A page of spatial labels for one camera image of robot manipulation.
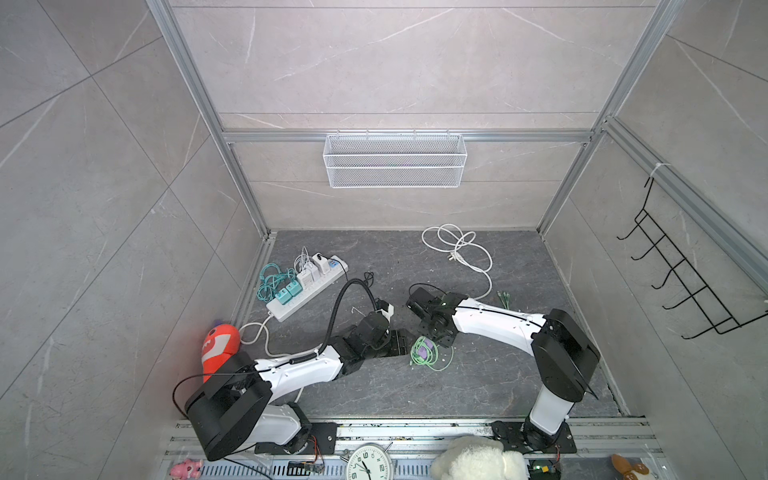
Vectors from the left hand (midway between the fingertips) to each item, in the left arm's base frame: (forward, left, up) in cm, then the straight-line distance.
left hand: (409, 334), depth 83 cm
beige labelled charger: (+21, +32, -1) cm, 38 cm away
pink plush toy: (-29, +53, -6) cm, 61 cm away
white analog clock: (-29, +11, -4) cm, 31 cm away
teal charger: (+15, +39, -2) cm, 42 cm away
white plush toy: (-30, -10, +12) cm, 34 cm away
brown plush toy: (-32, -49, -7) cm, 59 cm away
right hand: (+3, -6, -6) cm, 9 cm away
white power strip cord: (-12, +31, -8) cm, 34 cm away
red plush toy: (0, +54, -2) cm, 54 cm away
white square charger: (+28, +28, -2) cm, 40 cm away
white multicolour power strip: (+13, +41, -7) cm, 44 cm away
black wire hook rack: (-9, -61, +25) cm, 66 cm away
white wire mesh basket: (+54, +1, +21) cm, 58 cm away
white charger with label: (+24, +31, -2) cm, 39 cm away
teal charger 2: (+18, +36, -3) cm, 41 cm away
